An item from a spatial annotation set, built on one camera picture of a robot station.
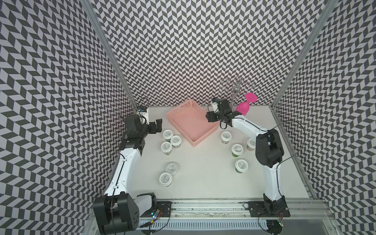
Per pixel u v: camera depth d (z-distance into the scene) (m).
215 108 0.85
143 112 0.68
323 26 0.74
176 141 0.91
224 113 0.75
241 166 0.81
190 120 1.12
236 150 0.87
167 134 0.96
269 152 0.54
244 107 0.92
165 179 0.77
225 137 0.94
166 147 0.89
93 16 0.75
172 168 0.82
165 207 0.75
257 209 0.73
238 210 0.74
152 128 0.71
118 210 0.39
